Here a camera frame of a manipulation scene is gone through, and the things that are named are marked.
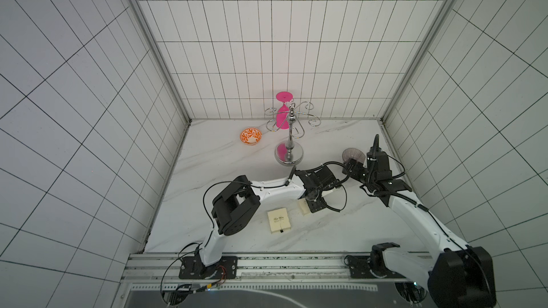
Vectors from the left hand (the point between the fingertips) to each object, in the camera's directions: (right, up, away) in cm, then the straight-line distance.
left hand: (309, 198), depth 87 cm
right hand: (+18, +15, 0) cm, 23 cm away
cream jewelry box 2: (-13, -6, -7) cm, 16 cm away
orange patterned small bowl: (-28, +26, +24) cm, 45 cm away
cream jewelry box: (-3, -2, -3) cm, 5 cm away
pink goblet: (-11, +35, +8) cm, 38 cm away
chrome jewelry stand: (-6, +17, +20) cm, 27 cm away
